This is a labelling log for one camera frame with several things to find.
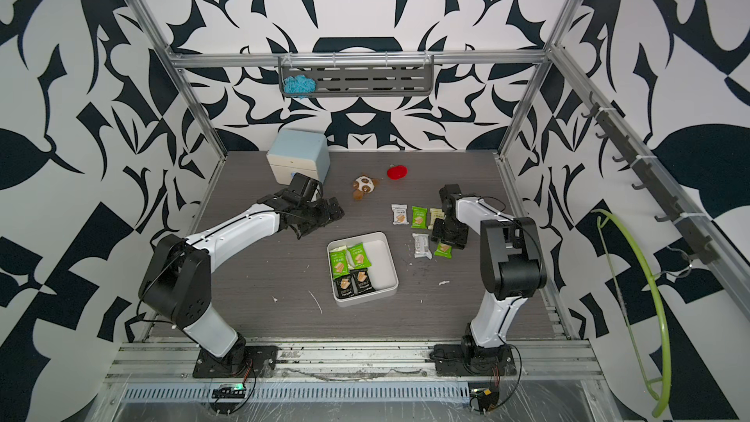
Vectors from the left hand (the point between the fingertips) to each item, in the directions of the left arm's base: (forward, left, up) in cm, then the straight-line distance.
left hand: (331, 212), depth 90 cm
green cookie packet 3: (+3, -28, -9) cm, 30 cm away
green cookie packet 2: (-10, -8, -9) cm, 16 cm away
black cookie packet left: (-20, -4, -7) cm, 22 cm away
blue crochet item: (+32, +8, +24) cm, 41 cm away
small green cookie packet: (-9, -35, -10) cm, 37 cm away
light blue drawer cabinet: (+22, +13, +5) cm, 26 cm away
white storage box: (-15, -15, -10) cm, 24 cm away
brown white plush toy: (+16, -10, -7) cm, 20 cm away
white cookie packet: (+5, -22, -10) cm, 25 cm away
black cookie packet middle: (-19, -9, -8) cm, 22 cm away
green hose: (-51, -61, +11) cm, 80 cm away
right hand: (-4, -35, -10) cm, 36 cm away
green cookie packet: (-13, -3, -7) cm, 15 cm away
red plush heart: (+23, -23, -8) cm, 33 cm away
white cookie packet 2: (-8, -28, -10) cm, 31 cm away
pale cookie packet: (+5, -35, -10) cm, 36 cm away
